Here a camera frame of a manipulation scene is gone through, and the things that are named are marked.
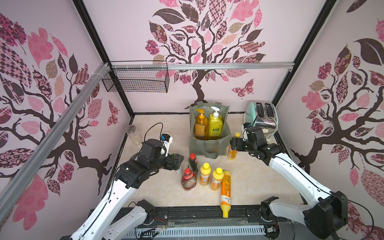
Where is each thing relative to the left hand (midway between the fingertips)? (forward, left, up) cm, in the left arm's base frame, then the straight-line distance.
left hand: (176, 160), depth 69 cm
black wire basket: (+54, +28, +12) cm, 62 cm away
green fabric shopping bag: (+9, -17, -5) cm, 20 cm away
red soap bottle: (-6, -6, -9) cm, 12 cm away
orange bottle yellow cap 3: (-10, -25, -18) cm, 32 cm away
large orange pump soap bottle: (+27, -13, -8) cm, 31 cm away
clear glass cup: (+28, +33, -17) cm, 47 cm away
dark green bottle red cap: (+3, -8, -8) cm, 12 cm away
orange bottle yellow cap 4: (+12, -32, -16) cm, 38 cm away
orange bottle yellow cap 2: (-7, -20, -2) cm, 21 cm away
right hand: (+14, -33, -4) cm, 36 cm away
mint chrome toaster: (+34, -54, -4) cm, 64 cm away
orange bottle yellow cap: (-6, -14, -5) cm, 16 cm away
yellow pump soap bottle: (+27, -22, -6) cm, 35 cm away
